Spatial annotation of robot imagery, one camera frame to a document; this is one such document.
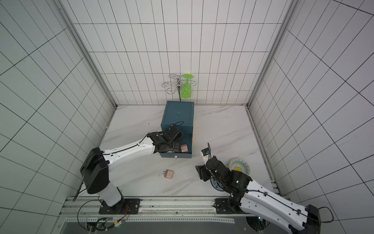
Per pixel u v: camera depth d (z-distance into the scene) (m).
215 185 0.79
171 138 0.64
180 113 0.85
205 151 0.66
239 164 0.85
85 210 0.73
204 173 0.66
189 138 0.84
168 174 0.82
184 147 0.84
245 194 0.50
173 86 0.95
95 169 0.43
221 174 0.55
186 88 1.05
